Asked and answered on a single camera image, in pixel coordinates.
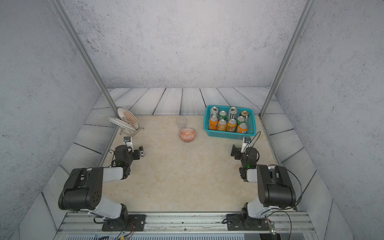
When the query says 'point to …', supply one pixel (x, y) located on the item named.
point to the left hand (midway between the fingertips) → (136, 146)
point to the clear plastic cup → (181, 121)
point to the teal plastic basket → (251, 125)
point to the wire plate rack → (128, 131)
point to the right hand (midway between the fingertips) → (242, 144)
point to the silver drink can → (214, 112)
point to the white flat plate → (122, 123)
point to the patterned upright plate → (124, 114)
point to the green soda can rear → (222, 115)
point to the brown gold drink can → (244, 113)
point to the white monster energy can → (233, 112)
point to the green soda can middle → (240, 119)
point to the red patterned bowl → (187, 135)
